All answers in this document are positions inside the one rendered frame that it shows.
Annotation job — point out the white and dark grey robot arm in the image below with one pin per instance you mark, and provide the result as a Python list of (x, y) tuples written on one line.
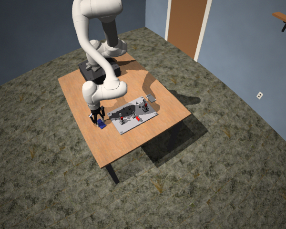
[(96, 52)]

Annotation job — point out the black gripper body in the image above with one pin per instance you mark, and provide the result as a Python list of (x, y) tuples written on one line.
[(96, 111)]

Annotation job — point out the blue rectangular block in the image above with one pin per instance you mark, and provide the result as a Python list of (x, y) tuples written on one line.
[(101, 124)]

